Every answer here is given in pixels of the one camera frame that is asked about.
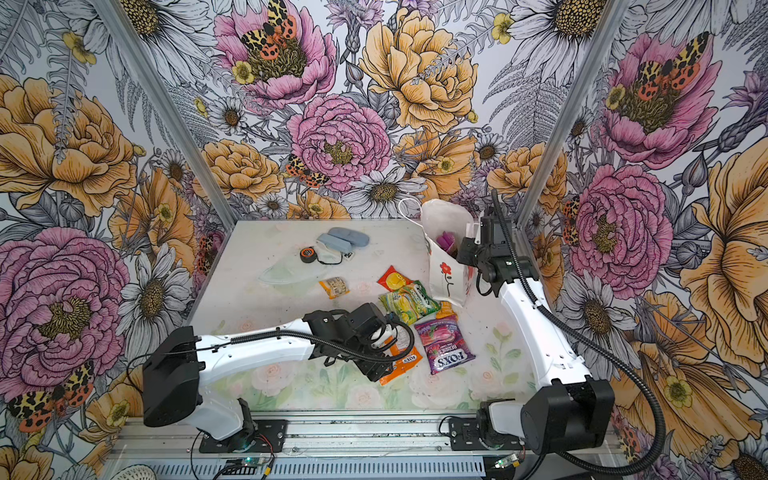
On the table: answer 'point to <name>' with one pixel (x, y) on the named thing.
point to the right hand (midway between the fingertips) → (467, 254)
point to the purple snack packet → (447, 242)
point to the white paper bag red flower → (450, 278)
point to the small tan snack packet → (334, 287)
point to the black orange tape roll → (308, 255)
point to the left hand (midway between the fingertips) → (374, 365)
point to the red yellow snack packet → (393, 280)
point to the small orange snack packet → (446, 310)
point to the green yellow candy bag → (411, 302)
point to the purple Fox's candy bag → (444, 343)
